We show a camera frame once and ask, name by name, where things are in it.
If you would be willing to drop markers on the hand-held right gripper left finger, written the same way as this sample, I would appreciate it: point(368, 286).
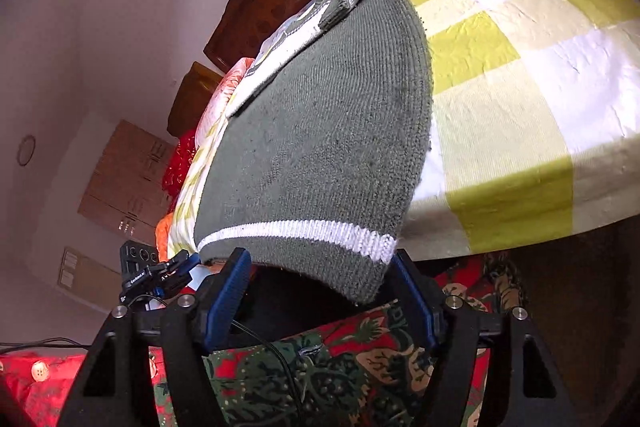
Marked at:
point(230, 297)

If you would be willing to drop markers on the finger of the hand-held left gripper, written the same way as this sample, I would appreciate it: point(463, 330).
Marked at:
point(182, 263)
point(175, 287)

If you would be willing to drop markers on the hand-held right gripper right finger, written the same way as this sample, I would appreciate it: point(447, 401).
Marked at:
point(415, 302)

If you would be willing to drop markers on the green knit sweater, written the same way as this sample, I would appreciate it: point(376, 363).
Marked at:
point(325, 132)

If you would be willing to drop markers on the orange cloth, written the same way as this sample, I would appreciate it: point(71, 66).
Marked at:
point(164, 232)

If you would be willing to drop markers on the cardboard box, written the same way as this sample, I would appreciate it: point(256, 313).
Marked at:
point(85, 274)

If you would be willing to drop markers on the red patterned quilt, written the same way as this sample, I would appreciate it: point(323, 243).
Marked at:
point(180, 162)

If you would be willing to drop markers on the light wooden wardrobe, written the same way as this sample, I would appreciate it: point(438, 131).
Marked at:
point(125, 177)

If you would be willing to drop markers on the red green floral clothing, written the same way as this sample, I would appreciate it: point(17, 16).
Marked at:
point(325, 367)

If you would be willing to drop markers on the red buttoned garment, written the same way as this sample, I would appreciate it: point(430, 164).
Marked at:
point(30, 387)

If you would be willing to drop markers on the small wooden headboard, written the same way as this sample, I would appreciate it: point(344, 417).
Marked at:
point(192, 99)

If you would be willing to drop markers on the round ceiling lamp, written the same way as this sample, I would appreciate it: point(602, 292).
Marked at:
point(26, 150)

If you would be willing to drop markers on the pink floral pillow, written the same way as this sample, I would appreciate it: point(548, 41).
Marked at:
point(225, 87)

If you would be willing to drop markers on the bed with yellow checked sheet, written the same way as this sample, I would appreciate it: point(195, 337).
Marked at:
point(525, 82)

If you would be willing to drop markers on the large dark wooden headboard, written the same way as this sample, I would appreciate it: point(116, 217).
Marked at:
point(270, 7)

